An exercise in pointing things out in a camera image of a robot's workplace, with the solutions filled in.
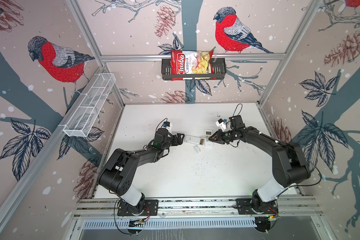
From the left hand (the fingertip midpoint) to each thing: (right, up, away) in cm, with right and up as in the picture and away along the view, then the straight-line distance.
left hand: (180, 135), depth 90 cm
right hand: (+17, -4, -2) cm, 18 cm away
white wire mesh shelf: (-48, +9, -19) cm, 52 cm away
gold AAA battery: (+14, -5, +8) cm, 17 cm away
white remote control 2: (+19, 0, +11) cm, 22 cm away
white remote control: (+9, -4, +8) cm, 13 cm away
